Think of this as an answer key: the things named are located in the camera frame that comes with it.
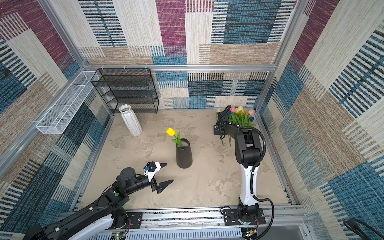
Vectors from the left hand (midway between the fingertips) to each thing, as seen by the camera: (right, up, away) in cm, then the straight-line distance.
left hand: (168, 170), depth 73 cm
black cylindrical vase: (+7, +6, +9) cm, 13 cm away
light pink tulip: (+54, +31, +38) cm, 73 cm away
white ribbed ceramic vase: (-26, +25, +20) cm, 41 cm away
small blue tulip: (+55, +26, +38) cm, 72 cm away
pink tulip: (+40, +27, +35) cm, 60 cm away
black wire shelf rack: (-32, +49, +35) cm, 68 cm away
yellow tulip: (+2, +19, -3) cm, 19 cm away
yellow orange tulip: (+45, +26, +38) cm, 64 cm away
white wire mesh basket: (-52, +25, -2) cm, 57 cm away
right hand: (+30, +17, +33) cm, 48 cm away
